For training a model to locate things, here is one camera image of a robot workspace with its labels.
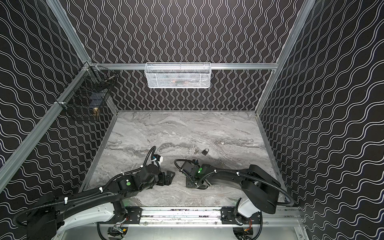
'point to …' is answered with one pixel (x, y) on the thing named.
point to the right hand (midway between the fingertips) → (191, 184)
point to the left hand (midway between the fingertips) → (173, 176)
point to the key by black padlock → (195, 152)
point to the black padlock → (204, 152)
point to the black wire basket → (87, 90)
